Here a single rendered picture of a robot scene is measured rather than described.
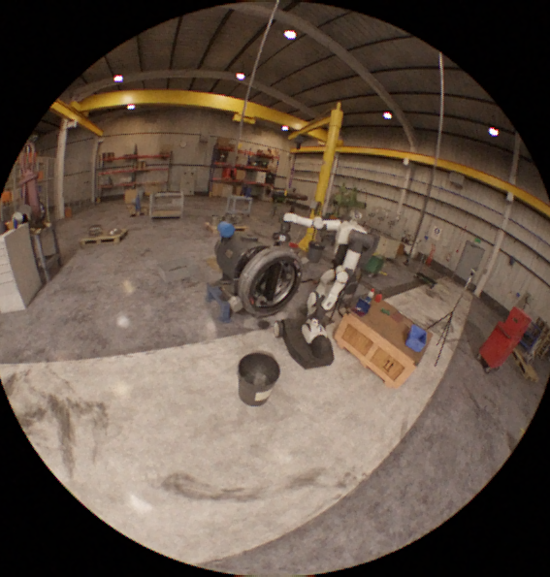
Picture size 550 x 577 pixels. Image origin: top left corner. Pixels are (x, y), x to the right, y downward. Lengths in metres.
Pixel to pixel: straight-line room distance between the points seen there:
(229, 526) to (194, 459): 0.54
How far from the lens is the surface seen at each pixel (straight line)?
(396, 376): 2.26
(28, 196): 4.74
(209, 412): 1.67
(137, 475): 1.66
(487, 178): 11.78
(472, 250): 11.64
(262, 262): 1.73
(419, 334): 2.43
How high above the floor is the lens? 1.53
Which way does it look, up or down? 29 degrees down
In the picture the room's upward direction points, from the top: 12 degrees clockwise
